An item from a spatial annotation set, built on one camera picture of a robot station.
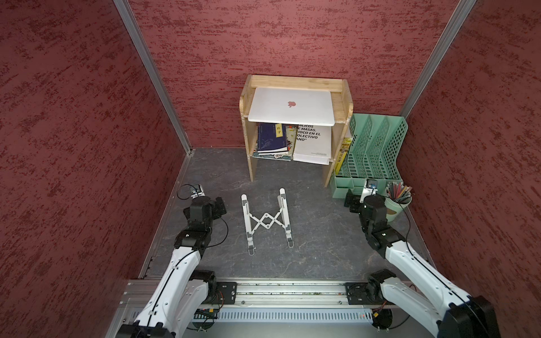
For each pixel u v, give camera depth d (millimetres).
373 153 1106
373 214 609
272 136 948
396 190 874
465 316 386
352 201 743
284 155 891
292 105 753
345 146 921
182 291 478
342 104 778
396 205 842
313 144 900
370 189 689
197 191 685
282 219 898
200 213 589
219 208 741
